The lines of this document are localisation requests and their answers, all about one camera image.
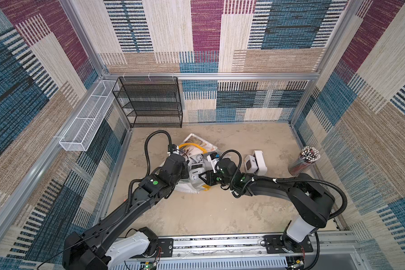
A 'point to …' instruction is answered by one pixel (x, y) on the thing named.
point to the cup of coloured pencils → (307, 156)
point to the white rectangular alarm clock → (260, 162)
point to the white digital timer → (195, 169)
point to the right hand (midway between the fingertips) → (203, 177)
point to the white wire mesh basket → (77, 137)
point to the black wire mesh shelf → (150, 102)
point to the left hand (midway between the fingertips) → (184, 163)
